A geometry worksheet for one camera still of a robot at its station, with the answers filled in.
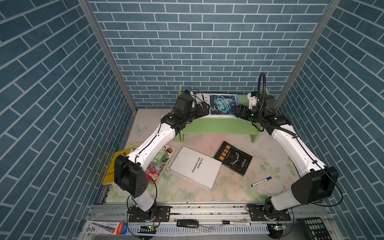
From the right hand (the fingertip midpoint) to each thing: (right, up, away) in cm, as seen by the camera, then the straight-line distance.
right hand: (235, 108), depth 79 cm
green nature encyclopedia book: (-43, -34, +7) cm, 56 cm away
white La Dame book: (-19, -35, +8) cm, 40 cm away
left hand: (-16, 0, -1) cm, 16 cm away
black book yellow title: (+2, -30, +13) cm, 33 cm away
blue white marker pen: (+18, -41, +5) cm, 45 cm away
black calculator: (+34, -57, -11) cm, 67 cm away
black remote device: (-25, -54, -11) cm, 61 cm away
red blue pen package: (-62, -57, -10) cm, 85 cm away
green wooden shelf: (-5, -9, +16) cm, 19 cm away
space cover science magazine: (-7, +2, +6) cm, 9 cm away
